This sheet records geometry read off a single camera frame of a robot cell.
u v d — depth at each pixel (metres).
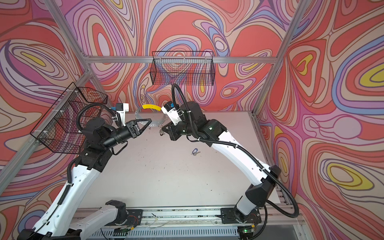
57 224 0.37
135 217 0.73
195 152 0.97
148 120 0.61
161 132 0.65
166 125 0.64
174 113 0.56
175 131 0.57
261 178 0.41
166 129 0.64
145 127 0.61
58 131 0.69
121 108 0.55
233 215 0.73
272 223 0.75
